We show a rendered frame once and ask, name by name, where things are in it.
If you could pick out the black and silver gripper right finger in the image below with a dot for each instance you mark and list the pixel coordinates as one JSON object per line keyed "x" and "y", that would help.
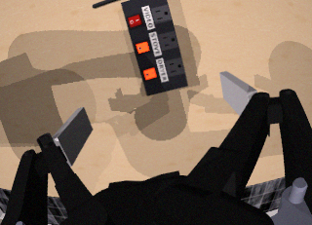
{"x": 188, "y": 202}

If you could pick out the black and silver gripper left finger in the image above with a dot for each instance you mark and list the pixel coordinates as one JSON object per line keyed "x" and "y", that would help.
{"x": 28, "y": 202}

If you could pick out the black power strip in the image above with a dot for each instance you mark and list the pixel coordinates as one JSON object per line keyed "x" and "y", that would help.
{"x": 153, "y": 36}

